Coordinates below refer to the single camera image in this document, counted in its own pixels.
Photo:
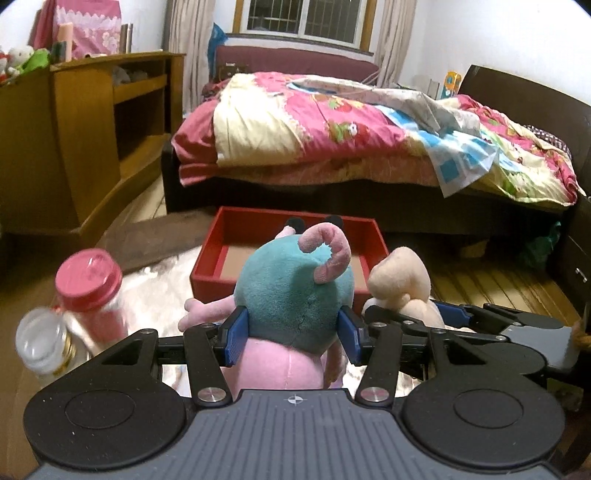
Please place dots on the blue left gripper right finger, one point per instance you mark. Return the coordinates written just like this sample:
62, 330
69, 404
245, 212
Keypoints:
354, 336

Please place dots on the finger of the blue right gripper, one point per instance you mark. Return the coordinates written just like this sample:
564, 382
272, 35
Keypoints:
453, 315

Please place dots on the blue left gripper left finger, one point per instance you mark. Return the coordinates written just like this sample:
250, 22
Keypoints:
232, 337

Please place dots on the cream plush toy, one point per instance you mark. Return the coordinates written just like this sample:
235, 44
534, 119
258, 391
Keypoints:
401, 283

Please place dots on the pink pig plush teal dress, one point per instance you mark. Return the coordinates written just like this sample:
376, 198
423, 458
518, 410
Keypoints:
293, 288

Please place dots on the red storage box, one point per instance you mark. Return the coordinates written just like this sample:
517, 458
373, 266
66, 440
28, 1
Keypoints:
237, 232

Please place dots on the brown cardboard sheet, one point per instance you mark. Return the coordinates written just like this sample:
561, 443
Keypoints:
138, 245

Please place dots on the red lid plastic jar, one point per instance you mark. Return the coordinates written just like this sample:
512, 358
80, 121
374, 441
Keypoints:
88, 286

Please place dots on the blue white patterned sheet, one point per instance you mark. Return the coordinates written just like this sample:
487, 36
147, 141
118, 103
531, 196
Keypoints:
452, 138

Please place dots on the clear lid glass jar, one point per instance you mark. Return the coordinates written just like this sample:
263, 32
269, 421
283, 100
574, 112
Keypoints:
47, 347

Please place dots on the pink floral quilt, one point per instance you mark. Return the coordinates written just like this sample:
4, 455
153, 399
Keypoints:
257, 129

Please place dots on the dark wooden bed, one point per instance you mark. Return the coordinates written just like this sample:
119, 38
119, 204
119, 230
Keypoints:
423, 211

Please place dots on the colourful toy on nightstand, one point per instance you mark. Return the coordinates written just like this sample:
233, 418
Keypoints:
451, 85

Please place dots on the wooden corner cabinet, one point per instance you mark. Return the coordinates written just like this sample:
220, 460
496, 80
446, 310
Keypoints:
80, 140

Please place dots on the blue bag by curtain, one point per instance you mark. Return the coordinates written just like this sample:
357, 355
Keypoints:
217, 39

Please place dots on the right beige curtain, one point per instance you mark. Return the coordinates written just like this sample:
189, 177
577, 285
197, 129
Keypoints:
396, 30

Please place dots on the beige curtain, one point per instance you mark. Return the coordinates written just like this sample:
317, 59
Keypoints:
188, 30
396, 30

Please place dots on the window with security bars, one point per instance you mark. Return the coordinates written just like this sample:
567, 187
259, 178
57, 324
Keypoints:
344, 23

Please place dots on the left beige curtain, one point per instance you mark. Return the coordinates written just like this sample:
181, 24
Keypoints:
188, 30

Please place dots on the green plush toy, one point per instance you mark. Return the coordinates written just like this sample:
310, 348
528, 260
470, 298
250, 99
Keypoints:
40, 59

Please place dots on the pink cloth covered box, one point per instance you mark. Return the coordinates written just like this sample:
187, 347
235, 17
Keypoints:
96, 26

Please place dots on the pink candle cylinder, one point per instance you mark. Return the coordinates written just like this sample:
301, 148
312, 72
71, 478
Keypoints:
65, 40

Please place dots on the white plush toy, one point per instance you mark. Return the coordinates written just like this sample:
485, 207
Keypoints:
16, 59

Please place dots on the red white plush doll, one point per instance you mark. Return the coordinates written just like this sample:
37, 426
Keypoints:
4, 60

